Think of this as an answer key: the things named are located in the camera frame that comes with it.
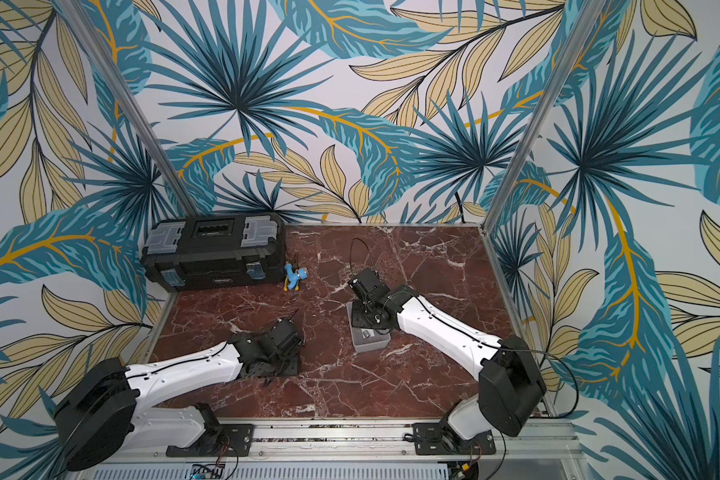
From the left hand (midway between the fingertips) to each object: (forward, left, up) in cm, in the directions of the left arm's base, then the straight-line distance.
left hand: (294, 369), depth 83 cm
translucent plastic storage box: (+10, -19, -1) cm, 22 cm away
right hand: (+11, -18, +10) cm, 23 cm away
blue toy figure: (+30, +5, +2) cm, 31 cm away
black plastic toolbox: (+28, +33, +15) cm, 46 cm away
